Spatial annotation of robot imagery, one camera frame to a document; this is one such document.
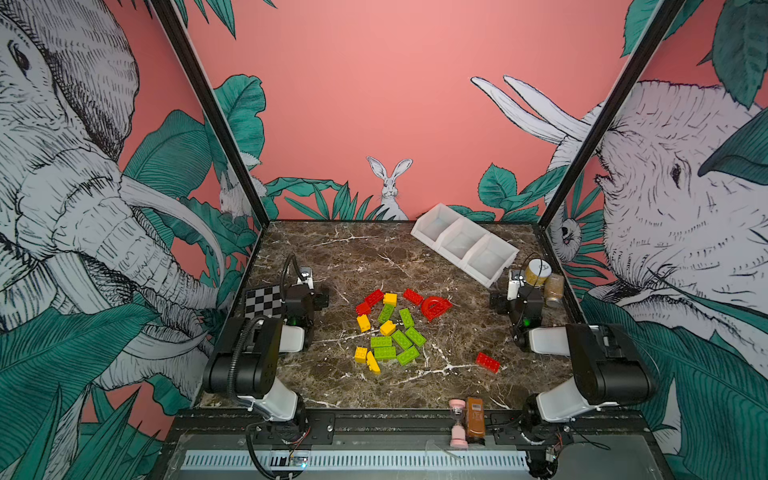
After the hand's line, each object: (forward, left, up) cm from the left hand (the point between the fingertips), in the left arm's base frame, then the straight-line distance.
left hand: (308, 279), depth 94 cm
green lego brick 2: (-12, -31, -7) cm, 34 cm away
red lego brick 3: (-8, -17, -7) cm, 20 cm away
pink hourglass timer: (-44, -42, -6) cm, 61 cm away
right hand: (-3, -65, -1) cm, 65 cm away
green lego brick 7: (-24, -31, -7) cm, 40 cm away
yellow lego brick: (-4, -26, -7) cm, 28 cm away
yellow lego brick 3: (-15, -25, -6) cm, 30 cm away
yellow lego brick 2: (-14, -18, -5) cm, 23 cm away
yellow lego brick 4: (-23, -17, -4) cm, 29 cm away
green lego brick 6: (-23, -24, -6) cm, 34 cm away
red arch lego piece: (-8, -40, -6) cm, 42 cm away
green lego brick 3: (-17, -34, -8) cm, 39 cm away
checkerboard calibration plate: (-6, +14, -4) cm, 16 cm away
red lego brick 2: (-4, -34, -7) cm, 35 cm away
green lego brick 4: (-18, -29, -7) cm, 35 cm away
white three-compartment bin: (+13, -63, -8) cm, 65 cm away
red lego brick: (-27, -53, -6) cm, 60 cm away
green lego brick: (-10, -25, -6) cm, 27 cm away
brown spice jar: (-6, -80, -3) cm, 80 cm away
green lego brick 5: (-19, -23, -6) cm, 31 cm away
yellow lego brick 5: (-26, -20, -6) cm, 33 cm away
